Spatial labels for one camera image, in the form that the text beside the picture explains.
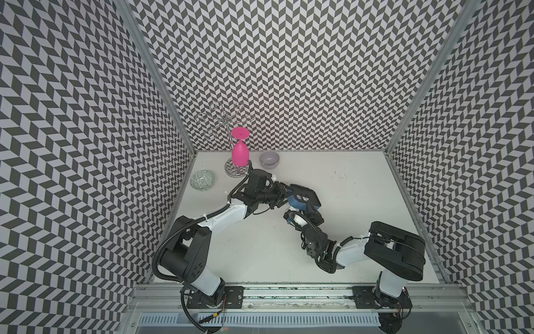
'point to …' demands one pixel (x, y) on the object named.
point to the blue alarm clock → (304, 197)
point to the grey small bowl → (269, 159)
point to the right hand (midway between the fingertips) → (307, 205)
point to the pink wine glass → (240, 151)
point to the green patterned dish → (201, 180)
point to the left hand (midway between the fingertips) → (295, 195)
